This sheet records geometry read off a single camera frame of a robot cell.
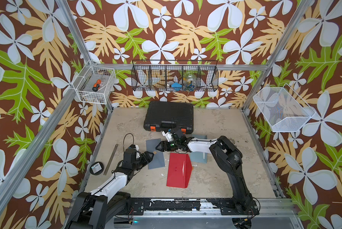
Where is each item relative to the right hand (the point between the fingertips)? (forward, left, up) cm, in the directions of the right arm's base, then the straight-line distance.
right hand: (159, 148), depth 94 cm
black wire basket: (+41, -11, +28) cm, 51 cm away
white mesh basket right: (+10, -74, +25) cm, 79 cm away
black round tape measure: (-14, +38, -1) cm, 40 cm away
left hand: (-6, +4, +2) cm, 8 cm away
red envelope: (-15, -13, -2) cm, 20 cm away
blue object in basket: (+33, -12, +26) cm, 44 cm away
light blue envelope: (-7, -25, -1) cm, 26 cm away
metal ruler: (-7, +32, -3) cm, 32 cm away
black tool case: (+26, -2, +3) cm, 26 cm away
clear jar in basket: (+38, -22, +26) cm, 51 cm away
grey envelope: (-8, +1, -2) cm, 8 cm away
